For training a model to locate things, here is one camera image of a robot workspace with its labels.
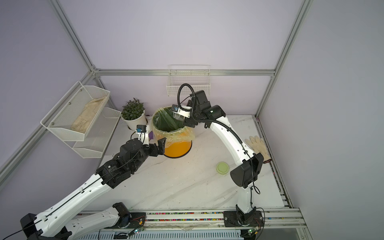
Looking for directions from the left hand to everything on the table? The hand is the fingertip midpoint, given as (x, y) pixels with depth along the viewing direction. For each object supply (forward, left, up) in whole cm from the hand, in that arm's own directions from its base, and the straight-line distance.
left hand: (156, 140), depth 71 cm
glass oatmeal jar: (+10, -11, +6) cm, 16 cm away
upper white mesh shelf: (+11, +45, +4) cm, 46 cm away
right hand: (+16, -16, +3) cm, 23 cm away
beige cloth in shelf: (+10, +40, +2) cm, 41 cm away
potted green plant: (+31, +24, -12) cm, 41 cm away
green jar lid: (-1, -36, -27) cm, 45 cm away
